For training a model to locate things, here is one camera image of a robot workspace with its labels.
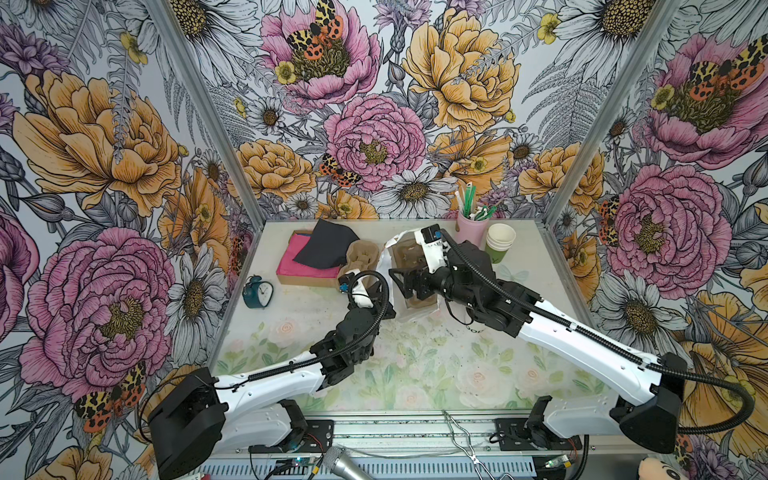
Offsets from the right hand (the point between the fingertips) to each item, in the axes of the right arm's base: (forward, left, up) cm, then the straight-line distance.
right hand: (405, 274), depth 69 cm
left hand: (+2, +5, -8) cm, 10 cm away
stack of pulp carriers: (+28, +14, -27) cm, 41 cm away
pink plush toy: (-35, -53, -23) cm, 68 cm away
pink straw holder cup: (+33, -26, -22) cm, 48 cm away
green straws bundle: (+40, -24, -13) cm, 48 cm away
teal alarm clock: (+11, +45, -23) cm, 51 cm away
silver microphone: (-33, +15, -27) cm, 45 cm away
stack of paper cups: (+26, -32, -18) cm, 45 cm away
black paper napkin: (+33, +26, -27) cm, 50 cm away
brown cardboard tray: (+18, +30, -27) cm, 45 cm away
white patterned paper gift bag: (-7, +2, +2) cm, 8 cm away
